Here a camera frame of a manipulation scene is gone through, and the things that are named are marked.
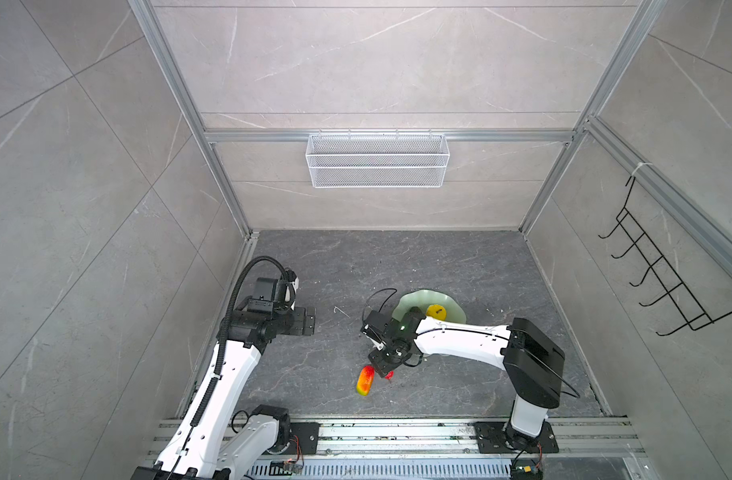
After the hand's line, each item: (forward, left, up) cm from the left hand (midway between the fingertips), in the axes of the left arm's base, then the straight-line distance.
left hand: (294, 309), depth 76 cm
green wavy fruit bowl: (+10, -37, -14) cm, 41 cm away
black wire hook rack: (0, -88, +14) cm, 89 cm away
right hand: (-9, -23, -16) cm, 29 cm away
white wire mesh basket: (+50, -24, +11) cm, 57 cm away
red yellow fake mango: (-14, -18, -15) cm, 27 cm away
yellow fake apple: (+5, -41, -12) cm, 43 cm away
